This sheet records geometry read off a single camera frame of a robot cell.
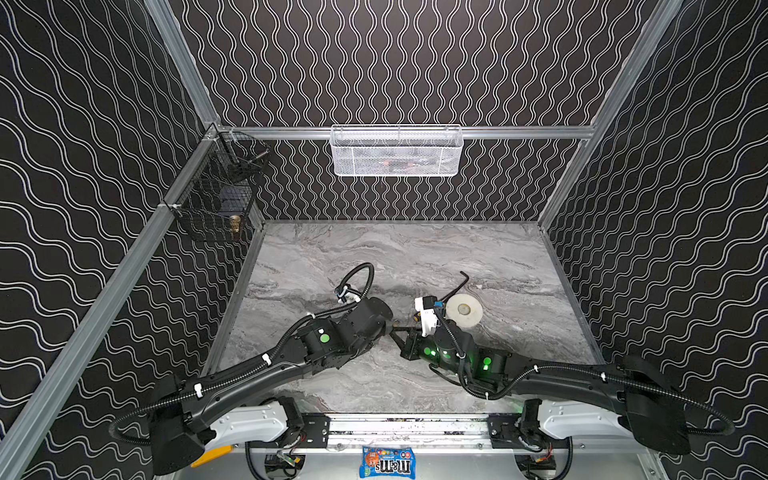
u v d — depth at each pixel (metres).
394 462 0.69
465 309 0.97
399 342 0.70
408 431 0.76
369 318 0.52
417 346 0.64
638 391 0.41
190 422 0.39
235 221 0.82
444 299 0.98
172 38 0.73
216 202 0.95
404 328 0.70
